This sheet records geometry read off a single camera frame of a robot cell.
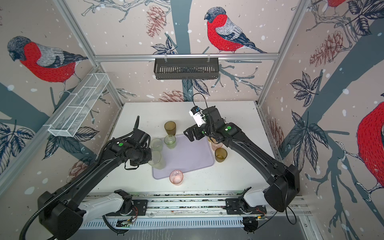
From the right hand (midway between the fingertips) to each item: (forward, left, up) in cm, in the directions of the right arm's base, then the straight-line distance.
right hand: (189, 129), depth 75 cm
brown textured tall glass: (+15, +17, -19) cm, 29 cm away
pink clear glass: (-17, +8, -24) cm, 30 cm away
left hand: (-12, +21, -10) cm, 26 cm away
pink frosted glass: (+4, -14, -23) cm, 28 cm away
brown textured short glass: (-3, -18, -21) cm, 28 cm away
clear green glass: (+6, +15, -21) cm, 27 cm away
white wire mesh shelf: (+7, +60, +9) cm, 61 cm away
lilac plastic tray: (-5, +3, -21) cm, 22 cm away
